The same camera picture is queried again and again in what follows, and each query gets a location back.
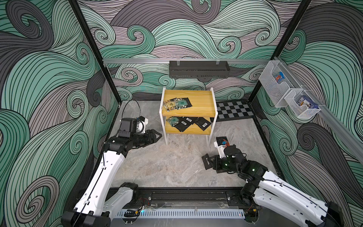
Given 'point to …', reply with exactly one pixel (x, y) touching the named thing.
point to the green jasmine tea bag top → (182, 103)
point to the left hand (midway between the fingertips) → (158, 135)
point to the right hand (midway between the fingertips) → (208, 159)
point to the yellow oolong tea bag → (169, 105)
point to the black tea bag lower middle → (191, 119)
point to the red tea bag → (222, 141)
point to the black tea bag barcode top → (206, 156)
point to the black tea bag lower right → (203, 123)
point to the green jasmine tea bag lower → (173, 120)
